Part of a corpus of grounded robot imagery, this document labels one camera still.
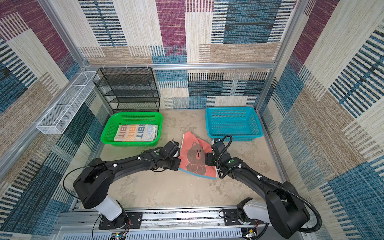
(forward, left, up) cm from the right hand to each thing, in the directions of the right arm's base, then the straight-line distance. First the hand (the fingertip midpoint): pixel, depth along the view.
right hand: (211, 158), depth 88 cm
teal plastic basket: (+30, -27, -6) cm, 41 cm away
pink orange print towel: (+21, +48, -1) cm, 52 cm away
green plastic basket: (+38, +57, -5) cm, 69 cm away
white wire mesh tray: (+9, +74, +28) cm, 79 cm away
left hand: (-1, +19, -2) cm, 19 cm away
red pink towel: (+4, +10, -5) cm, 12 cm away
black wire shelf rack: (+49, +55, +13) cm, 75 cm away
